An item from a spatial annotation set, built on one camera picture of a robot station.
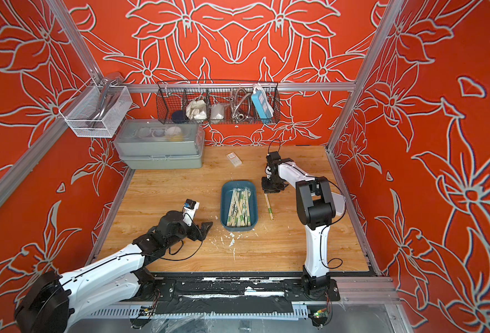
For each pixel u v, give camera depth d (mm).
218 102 996
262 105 876
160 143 985
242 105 828
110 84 854
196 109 917
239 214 921
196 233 728
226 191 983
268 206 949
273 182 854
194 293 728
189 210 714
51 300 405
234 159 1137
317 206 549
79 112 780
